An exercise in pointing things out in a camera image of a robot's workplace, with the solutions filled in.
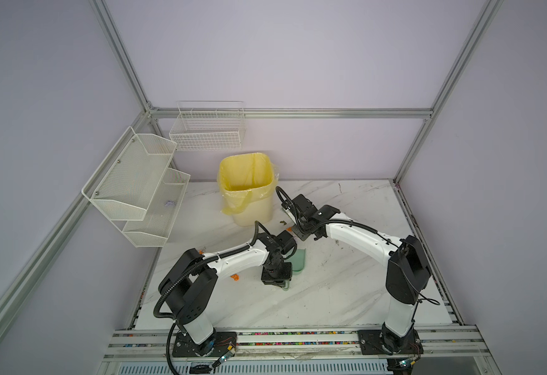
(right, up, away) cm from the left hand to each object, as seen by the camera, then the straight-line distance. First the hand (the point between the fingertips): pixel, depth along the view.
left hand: (284, 286), depth 81 cm
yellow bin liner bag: (-18, +41, +22) cm, 50 cm away
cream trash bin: (-9, +25, +12) cm, 30 cm away
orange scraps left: (-19, +1, +7) cm, 20 cm away
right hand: (+7, +22, +8) cm, 24 cm away
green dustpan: (+6, +6, +11) cm, 14 cm away
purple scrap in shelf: (-46, +30, +12) cm, 56 cm away
